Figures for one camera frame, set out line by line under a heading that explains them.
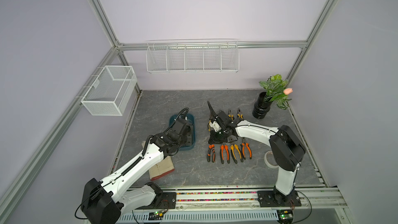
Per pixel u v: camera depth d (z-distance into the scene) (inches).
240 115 41.2
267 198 29.4
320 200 29.3
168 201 29.1
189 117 39.0
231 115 41.0
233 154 34.2
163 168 32.9
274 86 35.9
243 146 35.5
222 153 34.2
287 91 32.0
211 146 34.1
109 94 32.8
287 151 18.6
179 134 22.8
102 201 14.8
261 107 38.4
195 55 38.4
